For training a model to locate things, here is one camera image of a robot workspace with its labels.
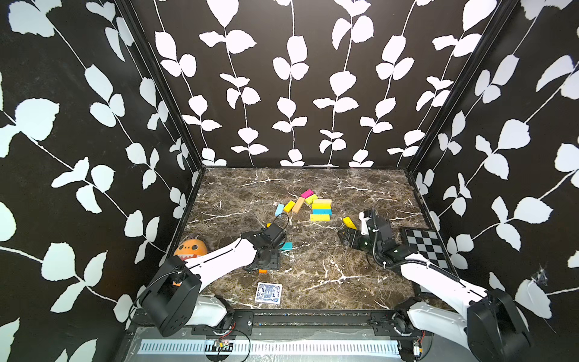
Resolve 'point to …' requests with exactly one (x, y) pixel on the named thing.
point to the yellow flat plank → (349, 223)
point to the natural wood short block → (298, 204)
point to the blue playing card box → (271, 292)
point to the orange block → (261, 271)
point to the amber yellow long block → (321, 206)
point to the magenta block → (309, 192)
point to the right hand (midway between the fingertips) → (344, 231)
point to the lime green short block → (310, 200)
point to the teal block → (286, 246)
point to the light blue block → (279, 210)
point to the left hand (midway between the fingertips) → (271, 260)
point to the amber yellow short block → (289, 207)
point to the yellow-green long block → (320, 218)
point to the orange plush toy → (191, 248)
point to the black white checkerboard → (429, 244)
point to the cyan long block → (322, 212)
